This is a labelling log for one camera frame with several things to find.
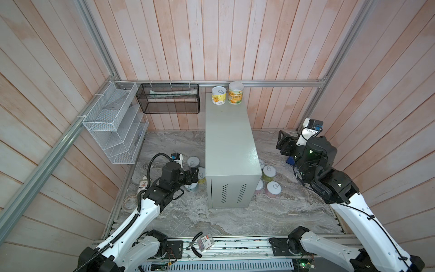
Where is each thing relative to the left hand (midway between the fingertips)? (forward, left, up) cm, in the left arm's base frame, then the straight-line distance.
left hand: (190, 173), depth 80 cm
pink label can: (-3, -42, -10) cm, 44 cm away
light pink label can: (-1, -36, -11) cm, 37 cm away
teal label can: (+13, +1, -9) cm, 16 cm away
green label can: (+7, -42, -11) cm, 44 cm away
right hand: (+3, -39, +25) cm, 47 cm away
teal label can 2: (-2, +1, -12) cm, 12 cm away
